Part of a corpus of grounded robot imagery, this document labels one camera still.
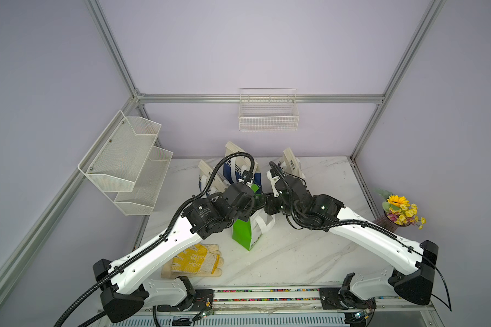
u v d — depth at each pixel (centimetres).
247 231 75
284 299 75
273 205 61
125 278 38
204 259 82
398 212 71
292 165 84
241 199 48
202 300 73
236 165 92
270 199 61
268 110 108
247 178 56
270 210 62
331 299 73
